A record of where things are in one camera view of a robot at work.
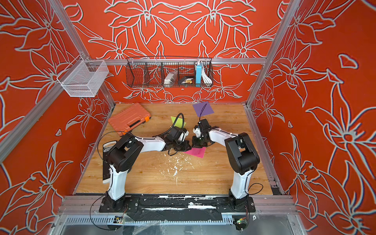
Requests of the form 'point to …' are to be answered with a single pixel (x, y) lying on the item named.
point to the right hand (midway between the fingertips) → (189, 145)
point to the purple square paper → (199, 107)
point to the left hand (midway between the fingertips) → (192, 147)
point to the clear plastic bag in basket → (170, 79)
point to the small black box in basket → (187, 80)
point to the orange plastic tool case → (128, 119)
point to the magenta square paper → (197, 152)
